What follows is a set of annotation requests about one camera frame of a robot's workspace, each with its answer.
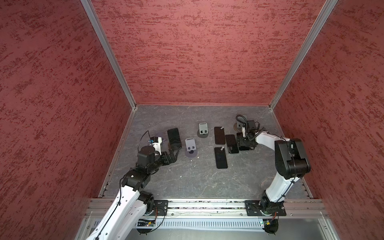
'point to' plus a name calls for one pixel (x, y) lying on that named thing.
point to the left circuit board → (146, 223)
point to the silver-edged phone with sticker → (239, 135)
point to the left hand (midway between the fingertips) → (173, 154)
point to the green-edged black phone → (231, 143)
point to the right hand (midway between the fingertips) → (241, 145)
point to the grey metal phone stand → (202, 132)
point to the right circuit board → (270, 225)
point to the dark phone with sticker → (219, 135)
